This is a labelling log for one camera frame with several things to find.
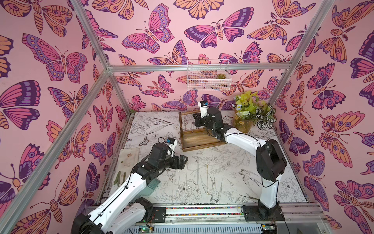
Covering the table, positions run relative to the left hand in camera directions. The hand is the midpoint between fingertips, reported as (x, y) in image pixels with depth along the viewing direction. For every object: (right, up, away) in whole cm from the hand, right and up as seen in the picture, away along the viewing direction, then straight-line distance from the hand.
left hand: (182, 156), depth 78 cm
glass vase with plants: (+43, +27, +17) cm, 54 cm away
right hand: (+7, +24, +10) cm, 27 cm away
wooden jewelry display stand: (+9, +6, +25) cm, 28 cm away
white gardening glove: (-36, -5, +16) cm, 40 cm away
